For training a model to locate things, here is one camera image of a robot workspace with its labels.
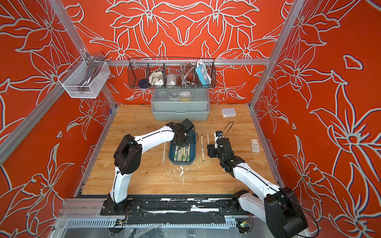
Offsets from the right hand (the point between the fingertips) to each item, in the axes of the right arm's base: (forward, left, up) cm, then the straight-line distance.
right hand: (209, 144), depth 86 cm
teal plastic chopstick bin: (0, +10, -8) cm, 13 cm away
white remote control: (+4, -31, -8) cm, 32 cm away
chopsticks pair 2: (-1, +28, -8) cm, 29 cm away
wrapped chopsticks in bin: (-3, +16, -7) cm, 18 cm away
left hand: (+4, +14, -5) cm, 15 cm away
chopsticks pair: (+2, +3, -10) cm, 10 cm away
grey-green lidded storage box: (+27, +18, +7) cm, 33 cm away
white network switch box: (+35, -19, -9) cm, 41 cm away
